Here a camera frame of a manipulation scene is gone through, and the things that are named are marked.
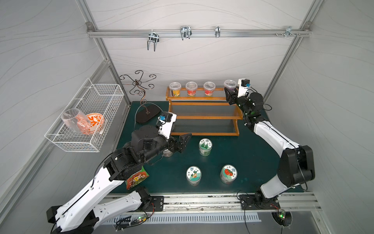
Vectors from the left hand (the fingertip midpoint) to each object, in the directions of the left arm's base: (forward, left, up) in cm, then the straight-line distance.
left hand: (182, 131), depth 58 cm
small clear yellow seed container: (+31, +6, -3) cm, 32 cm away
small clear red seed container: (+32, -3, -4) cm, 32 cm away
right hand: (+31, -25, -1) cm, 40 cm away
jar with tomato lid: (-7, -23, -29) cm, 38 cm away
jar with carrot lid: (-9, -5, -29) cm, 31 cm away
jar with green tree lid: (+9, -12, -30) cm, 33 cm away
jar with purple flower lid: (+6, +11, -34) cm, 36 cm away
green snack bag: (-9, +27, -34) cm, 44 cm away
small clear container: (+33, -13, -4) cm, 36 cm away
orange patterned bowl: (+7, +41, -5) cm, 42 cm away
